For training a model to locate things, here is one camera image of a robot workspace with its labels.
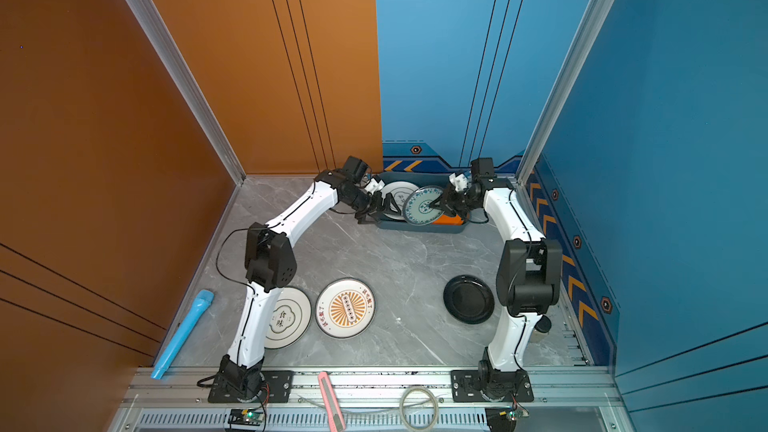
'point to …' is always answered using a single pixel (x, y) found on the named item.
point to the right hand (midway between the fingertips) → (430, 204)
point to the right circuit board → (504, 419)
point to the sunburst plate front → (345, 307)
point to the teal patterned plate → (416, 207)
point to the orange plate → (447, 220)
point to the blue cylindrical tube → (203, 300)
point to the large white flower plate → (291, 319)
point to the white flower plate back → (399, 193)
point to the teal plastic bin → (419, 179)
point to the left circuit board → (245, 417)
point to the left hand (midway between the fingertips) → (393, 213)
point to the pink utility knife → (335, 416)
